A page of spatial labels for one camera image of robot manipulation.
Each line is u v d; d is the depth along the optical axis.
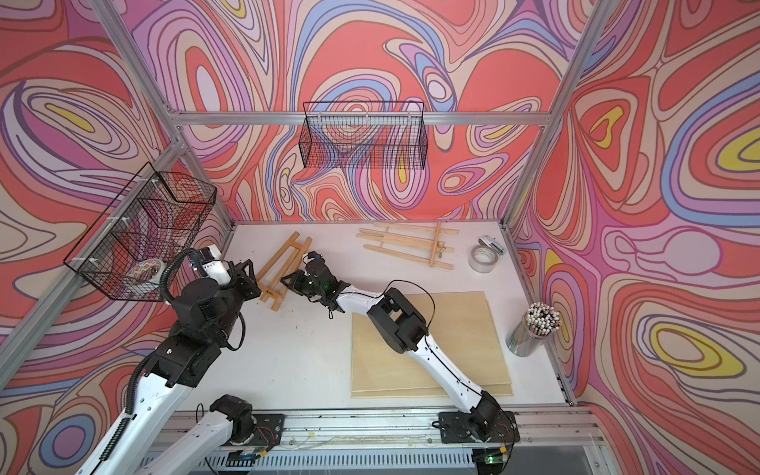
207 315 0.49
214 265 0.57
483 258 1.08
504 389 0.80
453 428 0.73
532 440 0.72
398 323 0.65
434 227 1.16
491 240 1.12
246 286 0.60
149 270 0.72
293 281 0.89
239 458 0.72
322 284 0.83
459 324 0.90
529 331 0.76
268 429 0.73
